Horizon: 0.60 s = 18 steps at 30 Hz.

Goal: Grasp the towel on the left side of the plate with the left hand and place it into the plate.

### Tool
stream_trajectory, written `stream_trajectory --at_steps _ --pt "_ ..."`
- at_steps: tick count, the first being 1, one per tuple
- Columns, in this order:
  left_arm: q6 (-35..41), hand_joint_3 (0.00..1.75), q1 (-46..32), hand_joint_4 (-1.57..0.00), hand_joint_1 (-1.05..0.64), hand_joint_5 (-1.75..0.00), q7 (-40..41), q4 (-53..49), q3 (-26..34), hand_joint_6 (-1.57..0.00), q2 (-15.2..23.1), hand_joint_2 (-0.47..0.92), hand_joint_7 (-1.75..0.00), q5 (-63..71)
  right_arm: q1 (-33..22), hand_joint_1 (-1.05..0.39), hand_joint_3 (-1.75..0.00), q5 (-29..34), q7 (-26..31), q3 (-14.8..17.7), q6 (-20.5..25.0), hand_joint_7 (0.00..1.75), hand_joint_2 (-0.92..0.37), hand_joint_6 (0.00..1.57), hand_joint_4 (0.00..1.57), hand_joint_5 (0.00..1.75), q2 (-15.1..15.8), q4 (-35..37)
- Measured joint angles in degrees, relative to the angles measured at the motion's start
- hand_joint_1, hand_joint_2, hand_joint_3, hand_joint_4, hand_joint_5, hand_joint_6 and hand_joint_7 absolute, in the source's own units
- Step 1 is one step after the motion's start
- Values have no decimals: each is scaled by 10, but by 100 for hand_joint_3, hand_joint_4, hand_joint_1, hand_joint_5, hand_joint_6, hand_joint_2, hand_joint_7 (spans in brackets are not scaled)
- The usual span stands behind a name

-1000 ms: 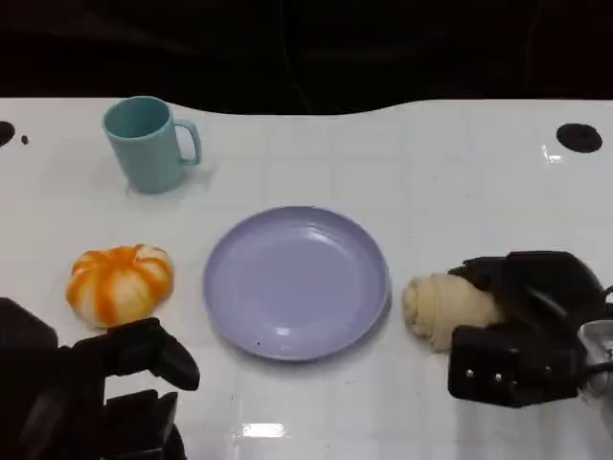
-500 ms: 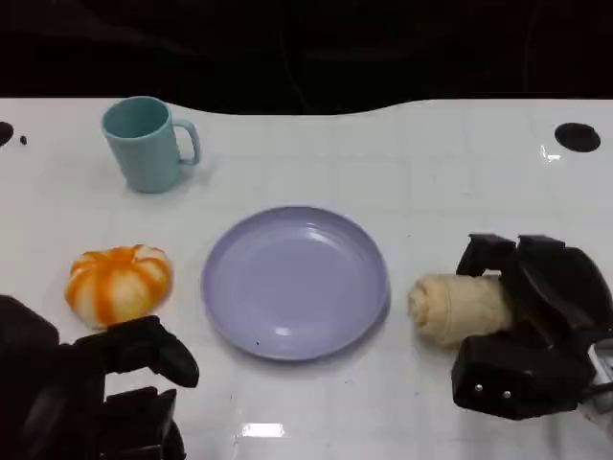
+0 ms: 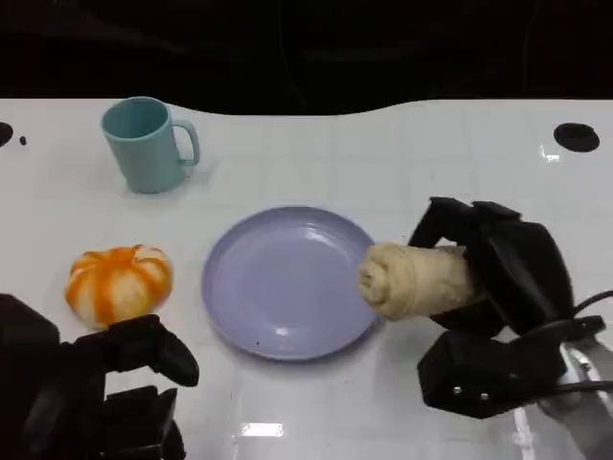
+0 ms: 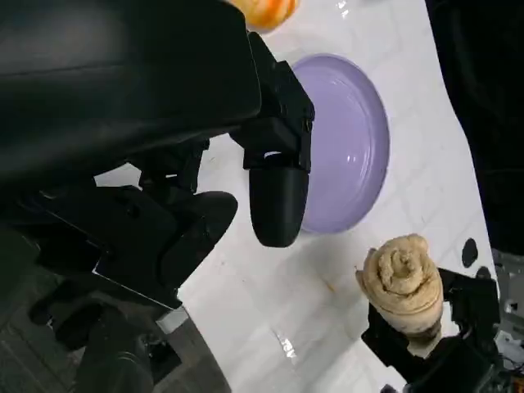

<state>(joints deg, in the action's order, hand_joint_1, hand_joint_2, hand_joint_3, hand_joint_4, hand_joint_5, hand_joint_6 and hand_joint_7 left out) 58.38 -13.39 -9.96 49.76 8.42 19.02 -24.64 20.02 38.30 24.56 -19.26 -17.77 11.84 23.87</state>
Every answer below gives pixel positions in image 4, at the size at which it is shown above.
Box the black round table grommet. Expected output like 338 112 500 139
461 238 479 267

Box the grey workshop equipment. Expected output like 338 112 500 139
490 247 524 393

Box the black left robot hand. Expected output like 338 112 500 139
0 0 316 309

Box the beige towel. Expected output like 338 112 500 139
355 232 445 359

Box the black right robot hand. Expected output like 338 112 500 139
360 268 503 393

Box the black robot body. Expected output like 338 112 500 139
28 278 233 393

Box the lilac plate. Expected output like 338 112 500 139
291 52 391 235

